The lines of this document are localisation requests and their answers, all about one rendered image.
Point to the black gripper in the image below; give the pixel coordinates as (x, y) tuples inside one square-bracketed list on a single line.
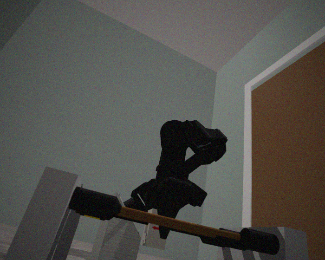
[(169, 193)]

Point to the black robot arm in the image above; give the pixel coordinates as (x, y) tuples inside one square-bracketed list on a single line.
[(209, 145)]

